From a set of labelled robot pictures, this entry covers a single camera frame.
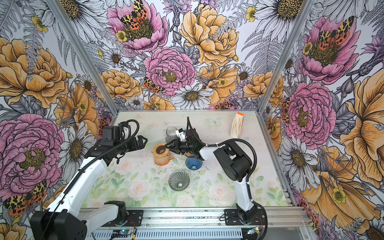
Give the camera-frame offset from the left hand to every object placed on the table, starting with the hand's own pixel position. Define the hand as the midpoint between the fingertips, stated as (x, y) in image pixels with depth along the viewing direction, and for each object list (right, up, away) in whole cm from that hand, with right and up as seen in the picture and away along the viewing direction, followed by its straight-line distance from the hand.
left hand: (139, 146), depth 81 cm
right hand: (+13, -3, +6) cm, 15 cm away
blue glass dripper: (+29, -12, +9) cm, 32 cm away
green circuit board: (-5, -39, -10) cm, 41 cm away
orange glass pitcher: (+10, -11, +13) cm, 20 cm away
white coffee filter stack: (+58, +11, +25) cm, 64 cm away
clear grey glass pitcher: (+14, +5, +15) cm, 21 cm away
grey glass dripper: (+21, -19, +2) cm, 28 cm away
